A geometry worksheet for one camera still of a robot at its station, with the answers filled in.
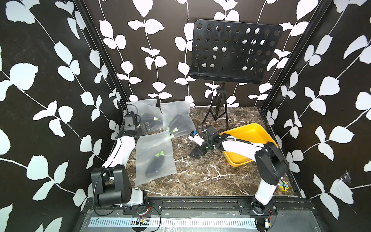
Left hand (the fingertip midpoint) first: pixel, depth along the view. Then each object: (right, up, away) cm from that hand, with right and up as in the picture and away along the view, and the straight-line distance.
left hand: (141, 125), depth 88 cm
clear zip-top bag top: (-3, +10, +26) cm, 28 cm away
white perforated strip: (+24, -48, -18) cm, 56 cm away
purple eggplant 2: (+1, +4, +19) cm, 20 cm away
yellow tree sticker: (+83, -34, -8) cm, 91 cm away
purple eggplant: (+9, -25, +1) cm, 26 cm away
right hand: (+32, -14, 0) cm, 35 cm away
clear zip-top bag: (+14, +12, +25) cm, 31 cm away
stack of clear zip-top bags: (0, -17, +8) cm, 18 cm away
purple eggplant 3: (+20, 0, +16) cm, 26 cm away
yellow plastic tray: (+78, -6, +17) cm, 80 cm away
